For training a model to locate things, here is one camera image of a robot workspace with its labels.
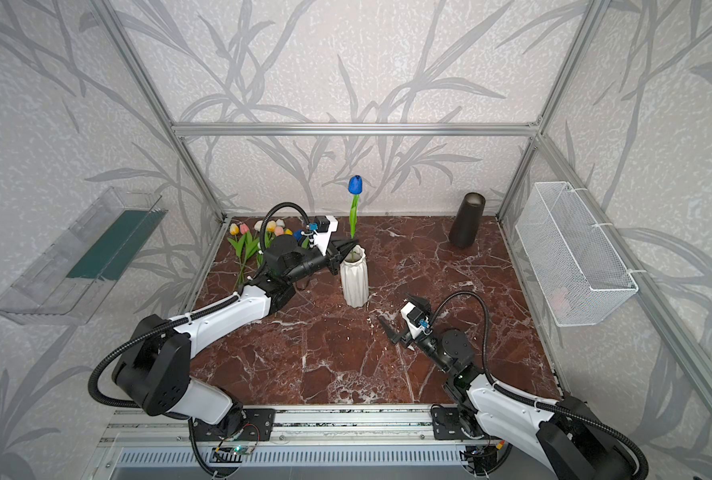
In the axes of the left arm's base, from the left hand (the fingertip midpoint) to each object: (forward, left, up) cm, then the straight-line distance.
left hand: (360, 234), depth 75 cm
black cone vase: (+22, -36, -19) cm, 46 cm away
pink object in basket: (-13, -51, -10) cm, 53 cm away
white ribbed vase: (-5, +2, -13) cm, 14 cm away
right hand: (-11, -9, -11) cm, 18 cm away
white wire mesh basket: (-15, -46, +6) cm, 49 cm away
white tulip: (+28, +42, -29) cm, 58 cm away
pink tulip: (+17, +42, -29) cm, 54 cm away
